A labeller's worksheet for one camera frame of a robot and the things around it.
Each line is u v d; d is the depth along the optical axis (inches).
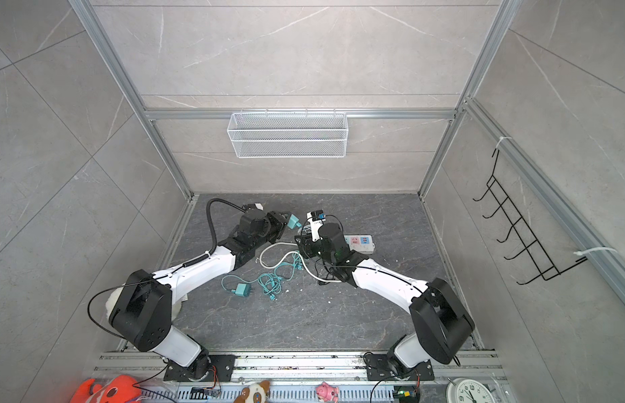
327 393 26.5
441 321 16.3
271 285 35.5
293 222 32.8
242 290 34.5
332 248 24.8
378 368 28.7
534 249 24.6
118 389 25.1
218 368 28.8
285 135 39.4
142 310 17.3
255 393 26.5
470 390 26.5
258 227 26.0
